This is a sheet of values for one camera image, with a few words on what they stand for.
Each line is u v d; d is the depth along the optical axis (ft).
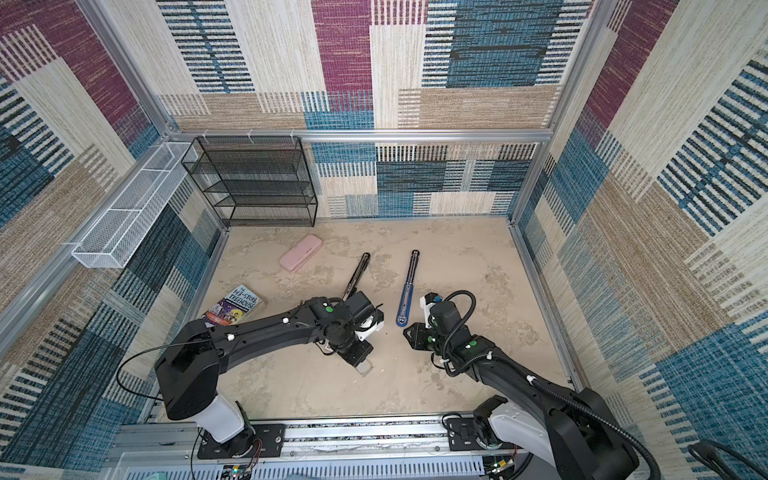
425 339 2.44
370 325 2.26
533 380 1.58
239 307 3.08
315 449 2.39
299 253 3.59
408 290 3.26
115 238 2.34
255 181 3.59
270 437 2.43
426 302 2.60
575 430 1.35
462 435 2.40
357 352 2.34
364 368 2.78
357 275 3.35
